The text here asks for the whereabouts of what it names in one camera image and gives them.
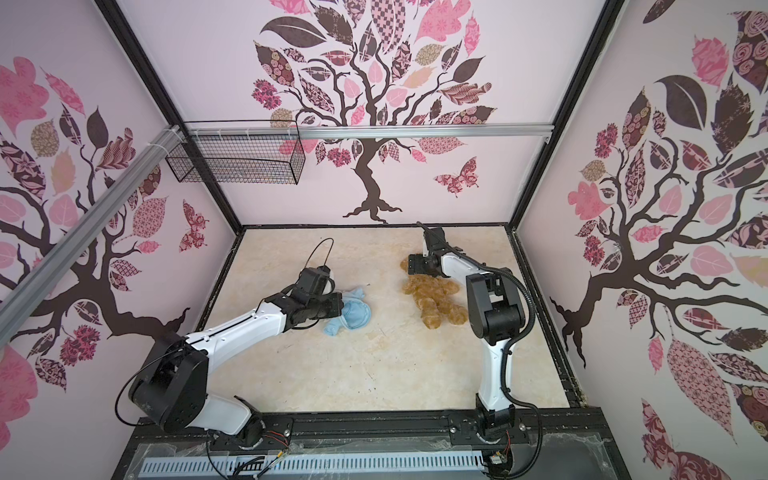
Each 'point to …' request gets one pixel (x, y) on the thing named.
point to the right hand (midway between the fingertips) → (423, 261)
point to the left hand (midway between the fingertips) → (343, 308)
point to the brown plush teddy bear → (432, 296)
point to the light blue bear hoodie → (355, 315)
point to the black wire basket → (239, 151)
